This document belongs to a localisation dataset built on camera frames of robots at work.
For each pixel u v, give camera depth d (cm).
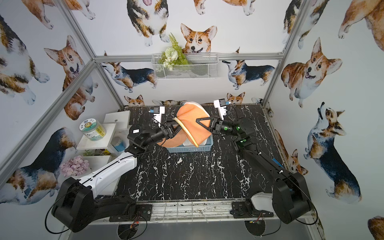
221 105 60
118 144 90
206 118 62
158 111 63
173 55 77
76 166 63
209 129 62
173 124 63
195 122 62
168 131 61
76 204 40
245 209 69
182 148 92
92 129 70
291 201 41
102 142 76
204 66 93
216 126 59
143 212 73
